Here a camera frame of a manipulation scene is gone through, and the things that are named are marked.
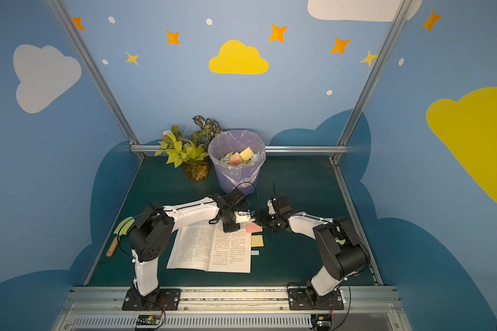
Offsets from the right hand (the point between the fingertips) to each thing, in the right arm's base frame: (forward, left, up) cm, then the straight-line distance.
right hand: (259, 220), depth 93 cm
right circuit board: (-36, -24, -3) cm, 44 cm away
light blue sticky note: (-14, +1, -2) cm, 14 cm away
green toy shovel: (-7, +65, -4) cm, 65 cm away
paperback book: (-14, +21, +1) cm, 25 cm away
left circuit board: (-40, +38, -2) cm, 55 cm away
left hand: (0, +11, 0) cm, 11 cm away
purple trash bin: (+28, +12, +13) cm, 33 cm away
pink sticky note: (-4, +3, 0) cm, 5 cm away
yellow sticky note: (-9, +1, -1) cm, 9 cm away
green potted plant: (+21, +33, +22) cm, 45 cm away
